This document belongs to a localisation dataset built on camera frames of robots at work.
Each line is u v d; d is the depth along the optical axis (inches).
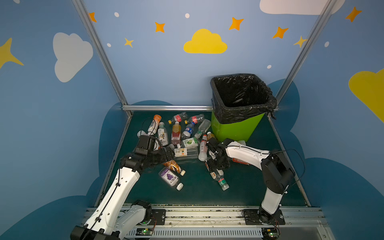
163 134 39.7
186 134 41.3
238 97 40.7
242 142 38.3
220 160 30.0
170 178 33.1
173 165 34.7
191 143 39.1
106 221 15.2
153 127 42.7
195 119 43.9
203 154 36.6
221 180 33.0
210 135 40.4
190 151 39.0
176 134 39.8
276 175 18.8
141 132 39.7
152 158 24.7
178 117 44.0
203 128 42.4
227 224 28.9
